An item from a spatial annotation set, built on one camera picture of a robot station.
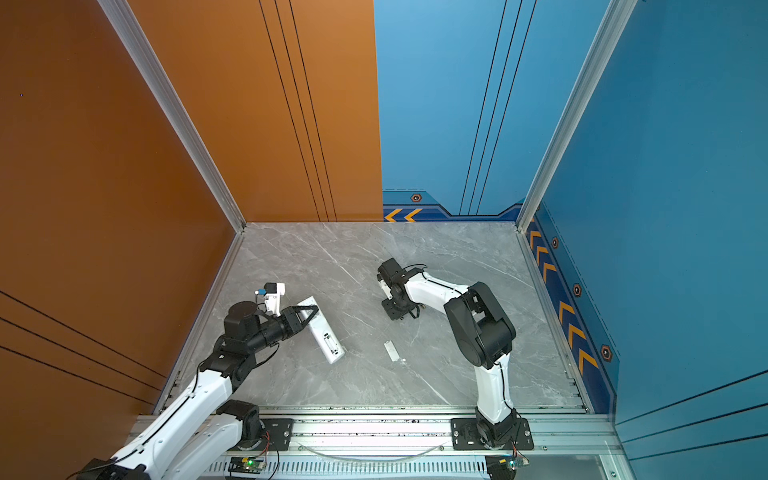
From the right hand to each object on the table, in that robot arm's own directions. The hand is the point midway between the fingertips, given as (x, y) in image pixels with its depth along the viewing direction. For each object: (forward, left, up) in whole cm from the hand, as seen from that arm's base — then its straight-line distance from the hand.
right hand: (395, 310), depth 96 cm
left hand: (-9, +20, +17) cm, 28 cm away
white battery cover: (-14, +1, 0) cm, 14 cm away
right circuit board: (-41, -25, -2) cm, 48 cm away
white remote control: (-17, +17, +12) cm, 26 cm away
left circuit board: (-41, +36, -1) cm, 54 cm away
